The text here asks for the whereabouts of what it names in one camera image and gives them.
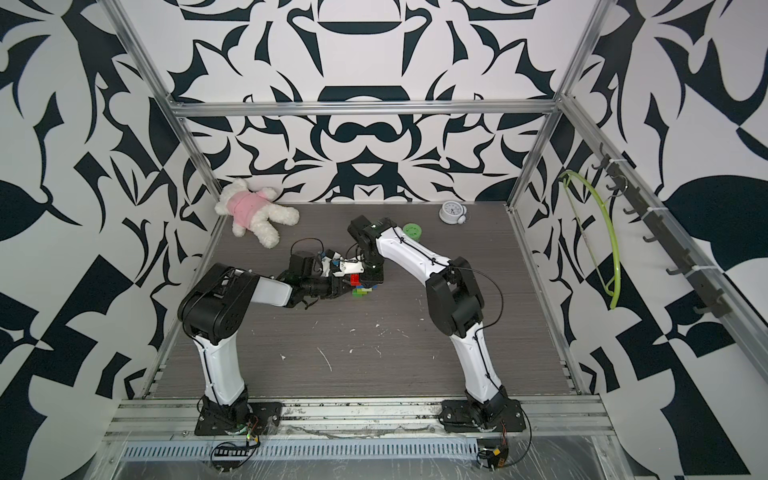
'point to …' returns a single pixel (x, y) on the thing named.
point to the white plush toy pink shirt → (256, 210)
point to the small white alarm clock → (453, 212)
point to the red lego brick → (355, 279)
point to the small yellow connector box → (497, 452)
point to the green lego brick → (355, 294)
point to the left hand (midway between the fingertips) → (353, 284)
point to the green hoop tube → (607, 285)
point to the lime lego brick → (367, 289)
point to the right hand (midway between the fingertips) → (367, 271)
